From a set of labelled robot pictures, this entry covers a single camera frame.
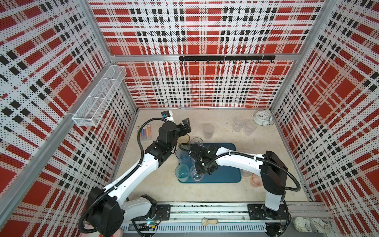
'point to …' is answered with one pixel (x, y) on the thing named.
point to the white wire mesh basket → (90, 111)
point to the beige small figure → (205, 221)
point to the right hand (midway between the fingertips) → (203, 170)
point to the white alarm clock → (262, 117)
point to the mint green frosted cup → (182, 172)
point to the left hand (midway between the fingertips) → (184, 121)
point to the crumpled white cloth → (311, 225)
